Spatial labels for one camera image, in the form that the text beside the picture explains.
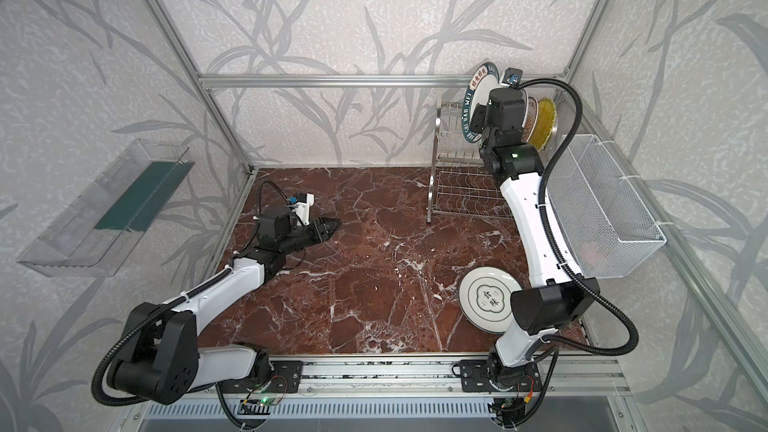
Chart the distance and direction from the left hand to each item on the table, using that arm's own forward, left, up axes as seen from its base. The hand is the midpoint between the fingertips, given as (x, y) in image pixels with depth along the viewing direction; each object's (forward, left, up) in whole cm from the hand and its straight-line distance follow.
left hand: (342, 215), depth 84 cm
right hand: (+16, -39, +29) cm, 51 cm away
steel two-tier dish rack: (+24, -38, -14) cm, 47 cm away
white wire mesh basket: (-15, -59, +18) cm, 64 cm away
